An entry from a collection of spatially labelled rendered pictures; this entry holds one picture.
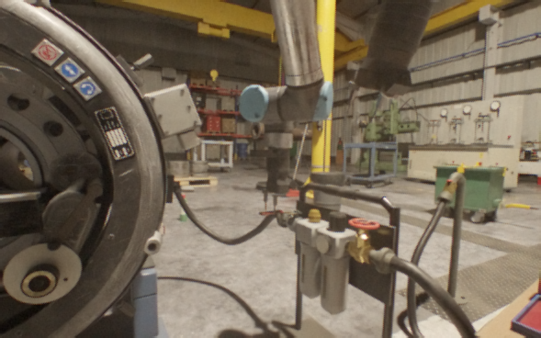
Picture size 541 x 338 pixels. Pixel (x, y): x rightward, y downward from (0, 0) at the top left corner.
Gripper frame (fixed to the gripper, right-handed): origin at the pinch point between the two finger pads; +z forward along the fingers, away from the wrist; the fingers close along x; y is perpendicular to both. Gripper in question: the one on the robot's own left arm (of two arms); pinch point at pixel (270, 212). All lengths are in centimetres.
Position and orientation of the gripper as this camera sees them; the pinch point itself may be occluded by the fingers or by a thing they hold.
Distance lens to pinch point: 83.9
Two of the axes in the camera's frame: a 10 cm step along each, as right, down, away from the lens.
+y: 8.5, -0.2, 5.3
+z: -0.2, 10.0, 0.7
